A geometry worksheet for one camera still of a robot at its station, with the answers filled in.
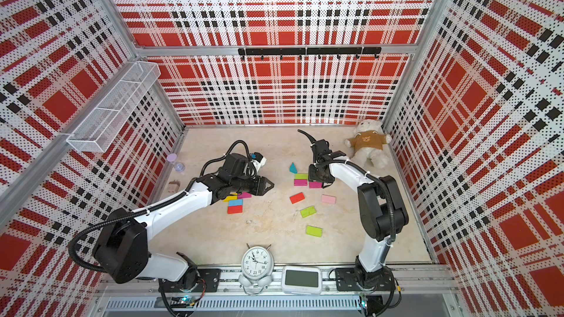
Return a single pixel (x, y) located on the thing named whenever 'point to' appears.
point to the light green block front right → (313, 231)
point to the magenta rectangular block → (244, 195)
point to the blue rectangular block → (235, 202)
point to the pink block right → (328, 199)
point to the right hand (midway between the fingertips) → (320, 177)
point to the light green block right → (308, 211)
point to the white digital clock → (301, 279)
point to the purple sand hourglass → (178, 166)
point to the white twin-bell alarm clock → (257, 265)
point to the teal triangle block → (293, 169)
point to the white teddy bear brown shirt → (368, 144)
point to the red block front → (234, 209)
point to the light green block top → (301, 176)
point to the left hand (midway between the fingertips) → (271, 184)
